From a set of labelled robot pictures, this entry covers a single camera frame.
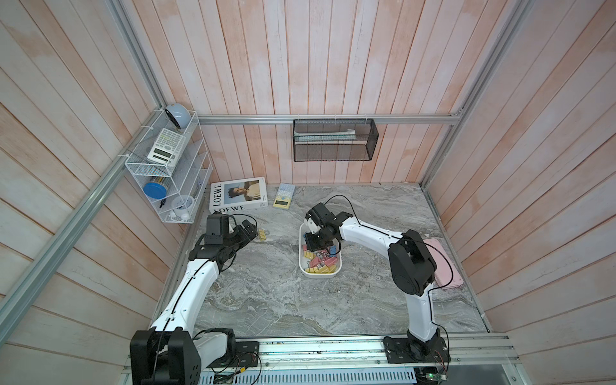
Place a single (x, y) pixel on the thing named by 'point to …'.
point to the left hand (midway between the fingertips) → (249, 235)
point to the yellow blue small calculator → (284, 196)
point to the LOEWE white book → (238, 195)
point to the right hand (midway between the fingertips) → (307, 245)
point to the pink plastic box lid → (443, 272)
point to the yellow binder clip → (262, 236)
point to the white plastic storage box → (324, 263)
